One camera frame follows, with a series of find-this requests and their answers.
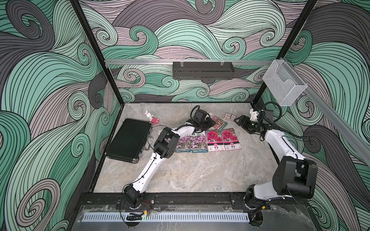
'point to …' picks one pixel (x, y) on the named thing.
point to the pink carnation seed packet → (215, 140)
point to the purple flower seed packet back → (198, 143)
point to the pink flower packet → (230, 140)
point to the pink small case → (155, 120)
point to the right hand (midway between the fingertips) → (236, 121)
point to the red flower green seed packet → (220, 124)
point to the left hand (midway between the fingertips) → (216, 122)
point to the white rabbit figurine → (149, 115)
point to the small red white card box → (230, 117)
